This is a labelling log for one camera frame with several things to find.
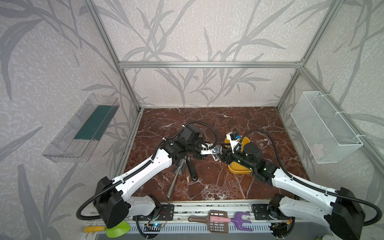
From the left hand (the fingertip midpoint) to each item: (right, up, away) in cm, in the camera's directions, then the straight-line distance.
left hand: (212, 141), depth 74 cm
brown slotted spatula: (+1, -41, -4) cm, 41 cm away
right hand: (+3, -1, +1) cm, 3 cm away
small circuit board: (-30, -42, -2) cm, 52 cm away
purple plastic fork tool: (+11, -37, -4) cm, 39 cm away
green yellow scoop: (-43, -40, -7) cm, 60 cm away
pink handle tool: (+3, -36, -5) cm, 37 cm away
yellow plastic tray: (+14, -16, +9) cm, 23 cm away
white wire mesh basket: (+49, +3, -12) cm, 50 cm away
